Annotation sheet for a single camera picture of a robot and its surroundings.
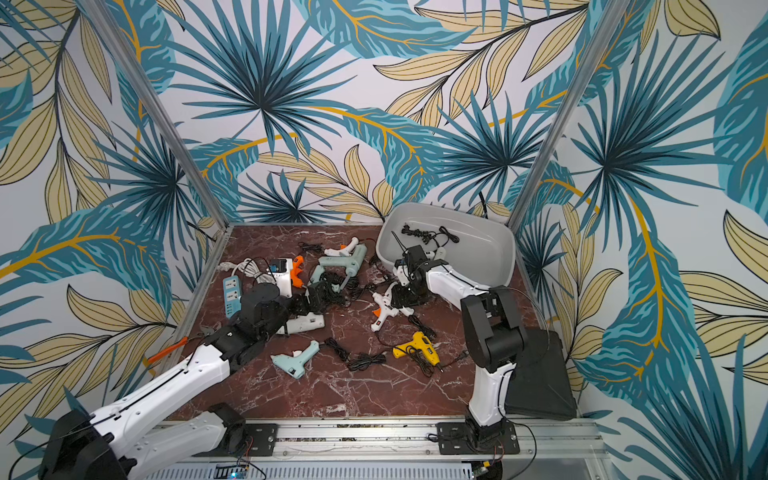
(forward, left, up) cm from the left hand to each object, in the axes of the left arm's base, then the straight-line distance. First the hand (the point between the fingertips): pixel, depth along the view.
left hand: (308, 286), depth 79 cm
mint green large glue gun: (+19, -9, -14) cm, 25 cm away
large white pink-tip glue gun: (-3, +4, -15) cm, 16 cm away
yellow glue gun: (-8, -31, -18) cm, 37 cm away
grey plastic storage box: (+34, -56, -18) cm, 68 cm away
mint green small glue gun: (-14, +5, -19) cm, 24 cm away
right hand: (+6, -25, -17) cm, 31 cm away
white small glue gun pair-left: (+3, -20, -18) cm, 27 cm away
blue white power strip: (+7, +29, -18) cm, 35 cm away
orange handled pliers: (-10, +42, -20) cm, 47 cm away
